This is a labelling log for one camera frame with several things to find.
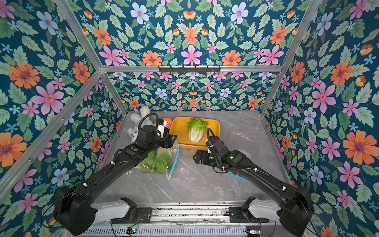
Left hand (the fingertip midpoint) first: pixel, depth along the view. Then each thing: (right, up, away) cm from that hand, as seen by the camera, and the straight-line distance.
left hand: (173, 134), depth 79 cm
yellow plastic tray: (-1, +3, +27) cm, 27 cm away
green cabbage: (+12, +3, +20) cm, 23 cm away
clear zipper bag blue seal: (-1, -10, +13) cm, 17 cm away
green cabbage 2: (-13, -17, +5) cm, 22 cm away
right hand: (+15, -11, -3) cm, 19 cm away
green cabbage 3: (-6, -16, +3) cm, 17 cm away
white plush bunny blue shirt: (-34, +11, +30) cm, 47 cm away
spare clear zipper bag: (+40, -6, +20) cm, 45 cm away
